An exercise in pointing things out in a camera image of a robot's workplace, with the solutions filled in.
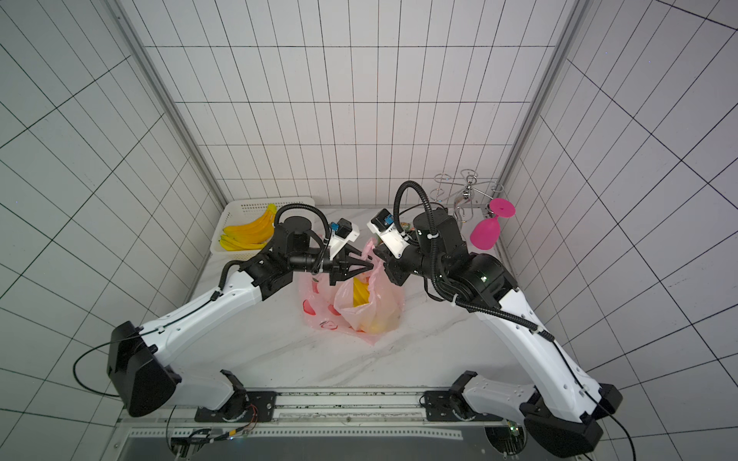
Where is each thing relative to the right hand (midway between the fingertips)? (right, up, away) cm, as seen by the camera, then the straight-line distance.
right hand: (377, 242), depth 63 cm
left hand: (-3, -6, +5) cm, 8 cm away
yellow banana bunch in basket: (-46, 0, +40) cm, 61 cm away
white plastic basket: (-52, +10, +47) cm, 71 cm away
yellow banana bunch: (-4, -12, +5) cm, 14 cm away
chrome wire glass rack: (+28, +15, +21) cm, 38 cm away
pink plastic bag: (-14, -21, +23) cm, 34 cm away
